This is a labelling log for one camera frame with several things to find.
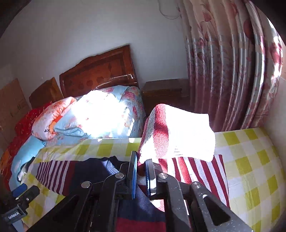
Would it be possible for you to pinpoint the red white striped navy sweater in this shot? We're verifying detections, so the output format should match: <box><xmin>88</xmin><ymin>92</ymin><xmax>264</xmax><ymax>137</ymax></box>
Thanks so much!
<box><xmin>23</xmin><ymin>104</ymin><xmax>229</xmax><ymax>231</ymax></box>

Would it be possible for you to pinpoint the red patterned blanket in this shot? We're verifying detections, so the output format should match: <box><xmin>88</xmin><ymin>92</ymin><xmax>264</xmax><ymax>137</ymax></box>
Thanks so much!
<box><xmin>1</xmin><ymin>101</ymin><xmax>52</xmax><ymax>190</ymax></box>

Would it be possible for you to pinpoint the orange white floral pillow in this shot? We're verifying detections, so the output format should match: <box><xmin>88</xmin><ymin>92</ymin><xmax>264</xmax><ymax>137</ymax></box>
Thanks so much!
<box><xmin>31</xmin><ymin>97</ymin><xmax>77</xmax><ymax>141</ymax></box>

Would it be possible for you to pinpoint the yellow green checkered bed sheet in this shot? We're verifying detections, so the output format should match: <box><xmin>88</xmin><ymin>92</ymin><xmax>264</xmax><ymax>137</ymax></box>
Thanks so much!
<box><xmin>33</xmin><ymin>128</ymin><xmax>285</xmax><ymax>231</ymax></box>

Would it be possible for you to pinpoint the brown cardboard box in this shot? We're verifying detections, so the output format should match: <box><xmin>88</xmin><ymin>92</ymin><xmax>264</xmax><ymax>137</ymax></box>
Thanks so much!
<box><xmin>0</xmin><ymin>78</ymin><xmax>30</xmax><ymax>152</ymax></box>

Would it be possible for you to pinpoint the light blue floral quilt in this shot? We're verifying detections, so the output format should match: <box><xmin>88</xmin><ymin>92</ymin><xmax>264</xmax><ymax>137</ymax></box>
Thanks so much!
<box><xmin>9</xmin><ymin>85</ymin><xmax>146</xmax><ymax>190</ymax></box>

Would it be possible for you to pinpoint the dark wooden nightstand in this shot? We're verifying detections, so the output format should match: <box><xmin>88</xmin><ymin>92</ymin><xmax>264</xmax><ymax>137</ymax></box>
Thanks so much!
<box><xmin>142</xmin><ymin>79</ymin><xmax>191</xmax><ymax>117</ymax></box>

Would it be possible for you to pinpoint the brown wooden headboard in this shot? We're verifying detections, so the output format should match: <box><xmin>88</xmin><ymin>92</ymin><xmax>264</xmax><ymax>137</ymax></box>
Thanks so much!
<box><xmin>59</xmin><ymin>45</ymin><xmax>139</xmax><ymax>98</ymax></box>

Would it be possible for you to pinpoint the pink floral curtain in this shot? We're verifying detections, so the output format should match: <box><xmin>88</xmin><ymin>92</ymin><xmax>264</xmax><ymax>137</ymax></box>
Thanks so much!
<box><xmin>178</xmin><ymin>1</ymin><xmax>283</xmax><ymax>132</ymax></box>

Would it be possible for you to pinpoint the thin wall power cable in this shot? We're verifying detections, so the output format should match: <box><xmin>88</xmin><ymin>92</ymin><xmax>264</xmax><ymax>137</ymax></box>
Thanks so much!
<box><xmin>157</xmin><ymin>0</ymin><xmax>181</xmax><ymax>20</ymax></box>

